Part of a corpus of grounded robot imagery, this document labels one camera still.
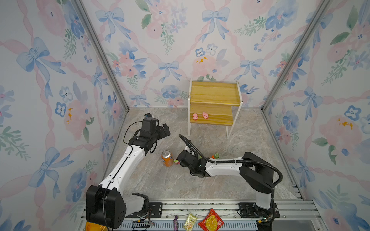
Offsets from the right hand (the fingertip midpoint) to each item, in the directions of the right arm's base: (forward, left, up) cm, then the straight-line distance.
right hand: (183, 153), depth 89 cm
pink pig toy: (+20, -14, +13) cm, 28 cm away
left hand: (+8, +12, +16) cm, 21 cm away
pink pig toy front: (+19, -7, +13) cm, 24 cm away
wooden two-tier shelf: (+16, -16, +27) cm, 36 cm away
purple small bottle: (-36, +3, -5) cm, 36 cm away
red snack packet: (-35, -15, -4) cm, 38 cm away
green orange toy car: (-1, -20, -2) cm, 20 cm away
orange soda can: (-5, +9, +6) cm, 12 cm away
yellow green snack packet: (-35, -4, -3) cm, 36 cm away
